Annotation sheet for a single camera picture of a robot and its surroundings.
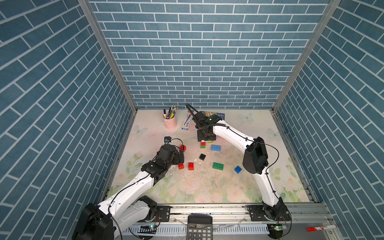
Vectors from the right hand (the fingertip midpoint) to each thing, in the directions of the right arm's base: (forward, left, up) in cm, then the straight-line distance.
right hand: (204, 139), depth 93 cm
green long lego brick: (-14, -10, -8) cm, 19 cm away
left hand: (-12, +13, +3) cm, 18 cm away
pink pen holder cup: (+13, +25, +1) cm, 28 cm away
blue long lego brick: (-2, -7, -7) cm, 10 cm away
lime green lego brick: (0, -5, -2) cm, 5 cm away
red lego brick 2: (-1, 0, -5) cm, 5 cm away
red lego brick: (-4, +13, -6) cm, 15 cm away
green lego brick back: (0, +1, -8) cm, 8 cm away
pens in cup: (+15, +23, +6) cm, 28 cm away
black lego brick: (-8, +1, -8) cm, 11 cm away
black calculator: (-45, -1, -6) cm, 45 cm away
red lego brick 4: (-16, +7, -5) cm, 18 cm away
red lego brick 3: (-17, +12, -5) cm, 21 cm away
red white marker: (-41, -57, -8) cm, 71 cm away
